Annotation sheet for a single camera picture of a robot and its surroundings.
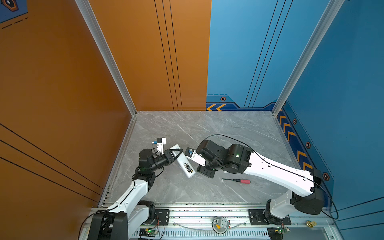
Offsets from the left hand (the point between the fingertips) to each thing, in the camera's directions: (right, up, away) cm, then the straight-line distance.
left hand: (182, 151), depth 77 cm
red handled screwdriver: (+32, -18, +7) cm, 38 cm away
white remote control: (-4, -1, -2) cm, 4 cm away
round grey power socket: (+18, -30, -12) cm, 37 cm away
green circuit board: (-16, -38, -6) cm, 41 cm away
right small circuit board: (+47, -36, -7) cm, 60 cm away
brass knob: (+61, -33, -7) cm, 70 cm away
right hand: (+8, -4, -9) cm, 13 cm away
